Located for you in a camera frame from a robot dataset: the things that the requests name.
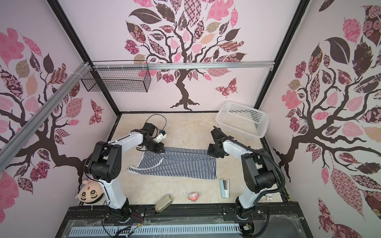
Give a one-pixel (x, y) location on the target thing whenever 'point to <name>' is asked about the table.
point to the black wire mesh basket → (119, 76)
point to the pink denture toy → (193, 196)
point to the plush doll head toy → (91, 191)
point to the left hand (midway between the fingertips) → (162, 153)
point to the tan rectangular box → (163, 204)
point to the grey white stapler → (224, 187)
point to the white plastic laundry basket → (240, 120)
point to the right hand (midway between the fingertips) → (211, 152)
